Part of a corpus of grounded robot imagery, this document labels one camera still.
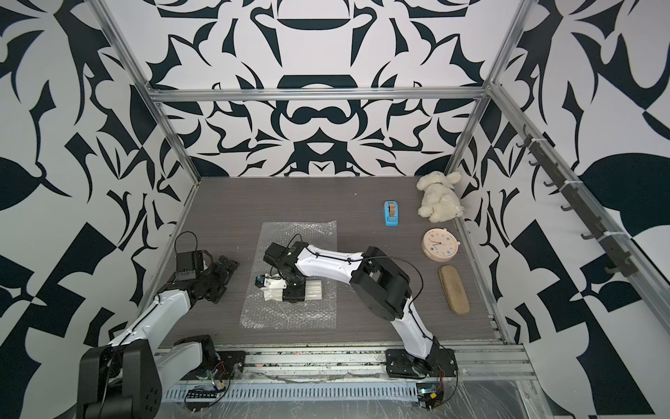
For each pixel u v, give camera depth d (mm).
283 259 649
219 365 729
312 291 820
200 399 725
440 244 964
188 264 690
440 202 995
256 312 830
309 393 713
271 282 775
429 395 710
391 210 1049
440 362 739
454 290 864
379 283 527
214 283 774
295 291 767
